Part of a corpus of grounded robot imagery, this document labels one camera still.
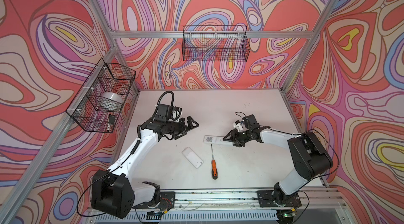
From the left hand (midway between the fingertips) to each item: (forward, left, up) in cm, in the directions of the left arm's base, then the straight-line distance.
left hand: (194, 127), depth 78 cm
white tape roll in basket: (+5, +38, +14) cm, 41 cm away
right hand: (-2, -18, -15) cm, 23 cm away
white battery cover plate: (-9, +2, -18) cm, 20 cm away
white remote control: (+1, -12, -15) cm, 19 cm away
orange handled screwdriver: (-17, -10, -16) cm, 26 cm away
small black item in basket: (+1, +39, +7) cm, 40 cm away
